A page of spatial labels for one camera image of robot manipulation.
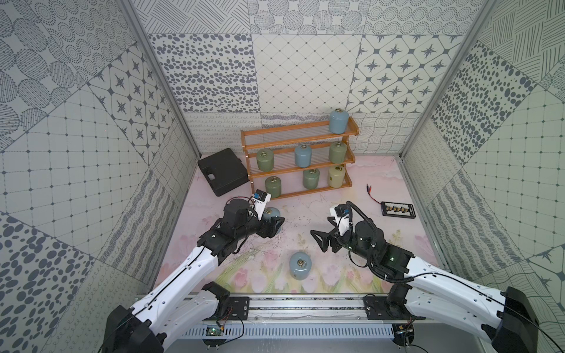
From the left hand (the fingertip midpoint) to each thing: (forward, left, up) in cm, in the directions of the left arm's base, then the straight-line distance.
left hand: (280, 217), depth 75 cm
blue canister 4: (+29, -8, +2) cm, 30 cm away
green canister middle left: (+26, +7, +3) cm, 27 cm away
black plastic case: (+37, +33, -18) cm, 52 cm away
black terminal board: (+16, -52, -19) cm, 58 cm away
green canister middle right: (+31, -23, +2) cm, 39 cm away
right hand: (-2, -15, -3) cm, 15 cm away
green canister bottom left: (+22, +5, -11) cm, 25 cm away
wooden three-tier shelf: (+30, -3, -1) cm, 30 cm away
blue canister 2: (-13, -7, -11) cm, 18 cm away
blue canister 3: (+35, -22, +15) cm, 44 cm away
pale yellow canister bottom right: (+28, -24, -11) cm, 39 cm away
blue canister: (+1, +3, +2) cm, 4 cm away
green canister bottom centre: (+28, -12, -12) cm, 33 cm away
